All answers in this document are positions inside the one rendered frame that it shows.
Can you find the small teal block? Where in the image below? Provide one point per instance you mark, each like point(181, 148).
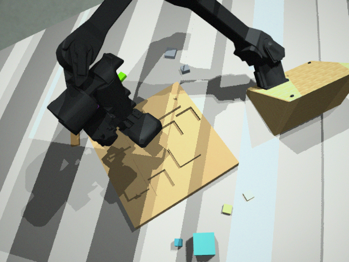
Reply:
point(178, 242)

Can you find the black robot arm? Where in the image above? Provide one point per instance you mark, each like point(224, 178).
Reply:
point(76, 108)

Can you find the large teal square block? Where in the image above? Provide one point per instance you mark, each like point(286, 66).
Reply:
point(204, 244)

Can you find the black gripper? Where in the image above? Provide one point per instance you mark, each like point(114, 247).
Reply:
point(140, 128)

